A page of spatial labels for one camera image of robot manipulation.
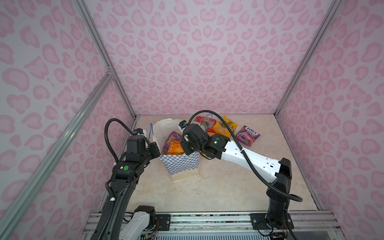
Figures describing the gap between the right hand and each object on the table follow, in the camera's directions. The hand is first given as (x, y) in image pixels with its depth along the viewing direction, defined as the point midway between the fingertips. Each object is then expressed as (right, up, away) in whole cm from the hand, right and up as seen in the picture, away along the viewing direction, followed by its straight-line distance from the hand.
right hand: (184, 140), depth 74 cm
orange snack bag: (-6, -5, +6) cm, 9 cm away
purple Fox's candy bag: (+41, +1, +29) cm, 51 cm away
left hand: (-14, -1, -1) cm, 14 cm away
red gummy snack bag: (+14, +9, +32) cm, 37 cm away
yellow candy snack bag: (+22, +7, +29) cm, 37 cm away
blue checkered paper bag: (-2, -14, +1) cm, 14 cm away
